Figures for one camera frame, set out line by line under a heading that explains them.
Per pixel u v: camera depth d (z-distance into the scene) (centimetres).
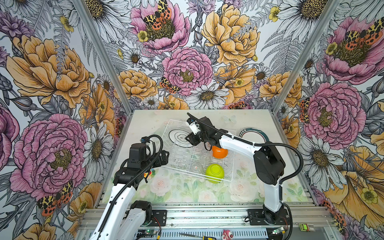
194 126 81
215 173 81
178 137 97
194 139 81
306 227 70
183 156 90
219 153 91
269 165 50
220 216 76
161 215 74
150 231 71
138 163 56
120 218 45
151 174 88
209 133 71
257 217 74
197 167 80
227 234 66
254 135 104
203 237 69
